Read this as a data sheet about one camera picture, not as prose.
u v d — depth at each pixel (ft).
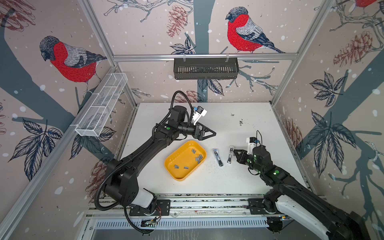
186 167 2.88
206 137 2.15
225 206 2.48
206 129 2.59
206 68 3.44
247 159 2.30
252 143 2.39
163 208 2.40
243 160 2.34
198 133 2.11
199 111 2.20
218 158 2.95
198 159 2.95
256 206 2.40
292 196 1.72
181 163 2.93
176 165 2.90
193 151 3.10
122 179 1.36
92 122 2.33
